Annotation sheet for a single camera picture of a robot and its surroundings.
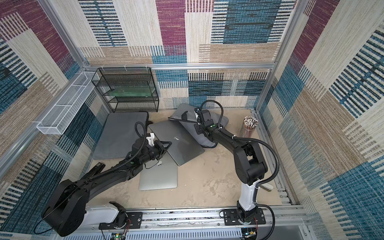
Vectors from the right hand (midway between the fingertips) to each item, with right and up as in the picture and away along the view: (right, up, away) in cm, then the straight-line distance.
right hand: (203, 125), depth 96 cm
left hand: (-17, -9, -15) cm, 24 cm away
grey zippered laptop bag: (-57, -4, +9) cm, 58 cm away
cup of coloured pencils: (+27, +1, -7) cm, 28 cm away
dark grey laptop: (-12, -13, -3) cm, 18 cm away
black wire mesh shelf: (-63, +31, +4) cm, 70 cm away
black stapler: (-63, -26, -8) cm, 68 cm away
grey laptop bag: (-9, +5, -1) cm, 10 cm away
